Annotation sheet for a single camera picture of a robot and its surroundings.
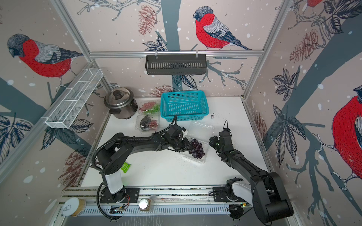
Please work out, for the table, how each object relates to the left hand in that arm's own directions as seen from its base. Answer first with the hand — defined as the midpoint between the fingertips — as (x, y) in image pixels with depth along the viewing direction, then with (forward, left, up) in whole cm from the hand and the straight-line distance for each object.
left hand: (196, 147), depth 83 cm
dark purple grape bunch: (-1, -1, -2) cm, 3 cm away
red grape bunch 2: (+36, +37, -4) cm, 52 cm away
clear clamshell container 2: (+24, +41, -2) cm, 47 cm away
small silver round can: (-29, +25, +3) cm, 38 cm away
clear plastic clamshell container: (+39, +42, -3) cm, 58 cm away
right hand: (+8, -10, -2) cm, 13 cm away
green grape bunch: (+34, +31, -5) cm, 46 cm away
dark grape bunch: (+20, +35, -2) cm, 40 cm away
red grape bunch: (+19, +29, -4) cm, 35 cm away
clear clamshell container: (+15, -5, -6) cm, 17 cm away
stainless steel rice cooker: (+33, +54, +5) cm, 64 cm away
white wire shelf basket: (+9, +70, +23) cm, 74 cm away
